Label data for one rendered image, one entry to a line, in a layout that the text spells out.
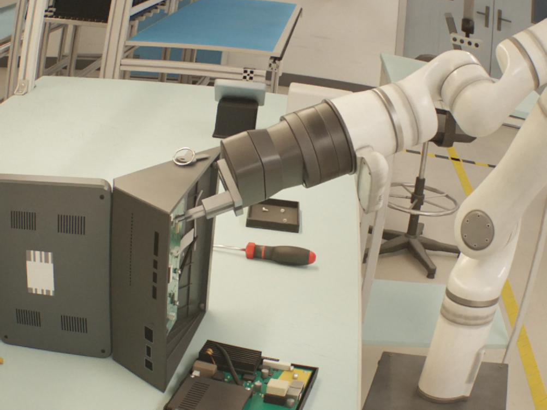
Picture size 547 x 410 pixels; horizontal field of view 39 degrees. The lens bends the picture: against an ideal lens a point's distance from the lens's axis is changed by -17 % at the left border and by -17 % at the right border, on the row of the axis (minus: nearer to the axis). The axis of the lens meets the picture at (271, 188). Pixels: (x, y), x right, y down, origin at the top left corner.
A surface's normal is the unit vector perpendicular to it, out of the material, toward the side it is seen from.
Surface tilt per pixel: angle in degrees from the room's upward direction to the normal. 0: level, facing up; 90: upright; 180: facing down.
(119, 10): 90
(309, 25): 90
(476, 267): 29
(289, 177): 130
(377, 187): 125
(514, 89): 101
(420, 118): 83
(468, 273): 20
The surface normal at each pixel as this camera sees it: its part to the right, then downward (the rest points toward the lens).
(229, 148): -0.02, -0.47
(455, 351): -0.33, 0.25
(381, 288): 0.12, -0.95
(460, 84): -0.60, -0.25
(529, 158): -0.59, 0.18
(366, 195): -0.93, 0.34
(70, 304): 0.19, 0.32
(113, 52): -0.07, 0.30
